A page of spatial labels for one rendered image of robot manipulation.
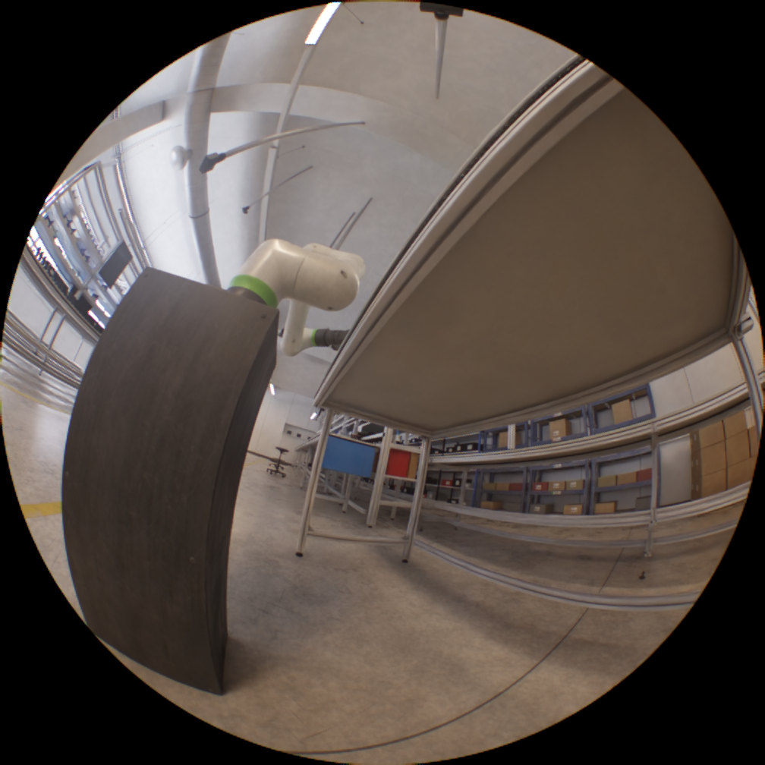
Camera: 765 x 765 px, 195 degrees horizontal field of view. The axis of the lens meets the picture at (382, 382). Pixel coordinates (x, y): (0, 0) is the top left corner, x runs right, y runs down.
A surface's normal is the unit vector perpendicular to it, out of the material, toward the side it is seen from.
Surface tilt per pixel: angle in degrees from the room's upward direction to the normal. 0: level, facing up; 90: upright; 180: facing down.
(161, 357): 90
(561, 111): 180
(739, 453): 90
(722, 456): 90
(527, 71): 180
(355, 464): 90
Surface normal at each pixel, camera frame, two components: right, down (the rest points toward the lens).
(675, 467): -0.90, -0.32
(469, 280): -0.18, 0.90
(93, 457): 0.44, -0.29
